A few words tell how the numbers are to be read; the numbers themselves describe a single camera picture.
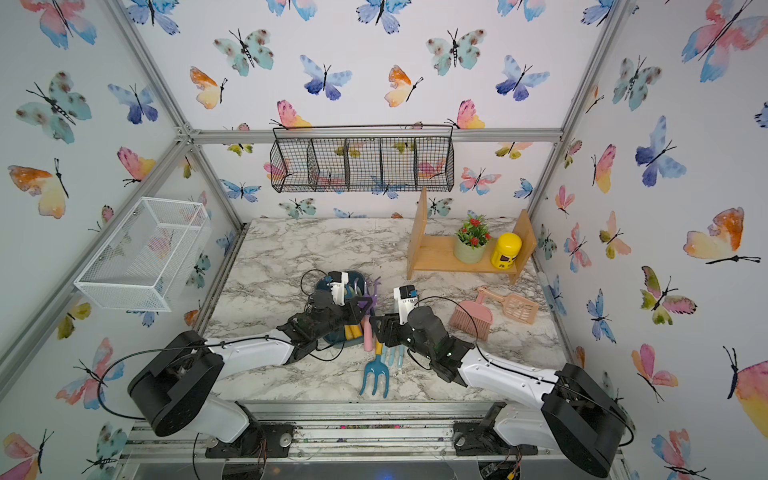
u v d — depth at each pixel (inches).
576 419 16.2
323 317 26.9
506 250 36.1
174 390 17.2
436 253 40.3
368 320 32.2
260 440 28.5
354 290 32.5
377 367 33.2
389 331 27.4
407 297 27.9
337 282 30.8
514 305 38.7
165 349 18.3
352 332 34.1
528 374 18.8
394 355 34.3
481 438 25.5
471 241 35.8
